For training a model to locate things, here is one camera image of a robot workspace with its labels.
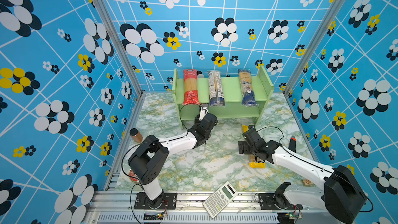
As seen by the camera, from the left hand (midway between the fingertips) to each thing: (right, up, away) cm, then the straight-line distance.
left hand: (206, 113), depth 89 cm
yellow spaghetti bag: (+26, -27, -6) cm, 38 cm away
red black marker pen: (+52, -19, +3) cm, 55 cm away
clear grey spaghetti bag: (+5, +9, -12) cm, 16 cm away
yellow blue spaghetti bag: (+21, +8, -14) cm, 26 cm away
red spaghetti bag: (-8, +10, -12) cm, 18 cm away
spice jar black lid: (-42, -10, -1) cm, 43 cm away
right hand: (+24, -18, -2) cm, 30 cm away
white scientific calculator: (+7, -40, -16) cm, 44 cm away
